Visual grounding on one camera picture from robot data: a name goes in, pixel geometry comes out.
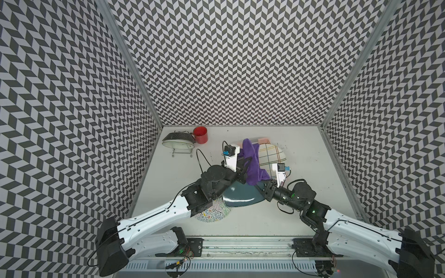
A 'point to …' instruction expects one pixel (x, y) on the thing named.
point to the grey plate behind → (179, 135)
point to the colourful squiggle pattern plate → (218, 211)
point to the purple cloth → (250, 151)
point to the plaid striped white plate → (270, 154)
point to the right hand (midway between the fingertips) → (252, 183)
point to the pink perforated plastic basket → (261, 141)
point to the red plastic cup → (201, 134)
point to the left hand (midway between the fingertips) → (249, 160)
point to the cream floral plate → (178, 143)
